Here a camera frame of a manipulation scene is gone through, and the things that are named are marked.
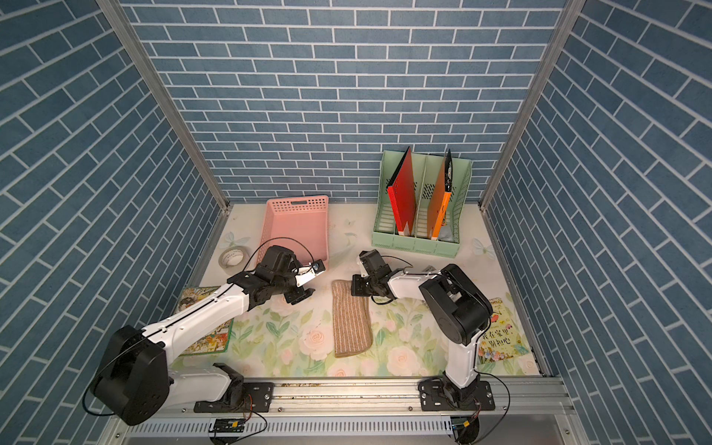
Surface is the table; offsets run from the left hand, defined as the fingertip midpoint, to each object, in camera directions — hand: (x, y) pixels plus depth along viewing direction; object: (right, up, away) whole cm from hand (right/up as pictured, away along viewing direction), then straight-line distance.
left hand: (313, 277), depth 86 cm
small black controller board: (-20, -37, -14) cm, 44 cm away
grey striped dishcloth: (+39, +1, +13) cm, 42 cm away
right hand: (+11, -5, +9) cm, 15 cm away
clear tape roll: (-33, +4, +16) cm, 36 cm away
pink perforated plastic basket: (-12, +18, +30) cm, 37 cm away
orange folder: (+40, +23, -1) cm, 46 cm away
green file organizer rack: (+39, +38, +19) cm, 58 cm away
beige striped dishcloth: (+12, -16, -1) cm, 20 cm away
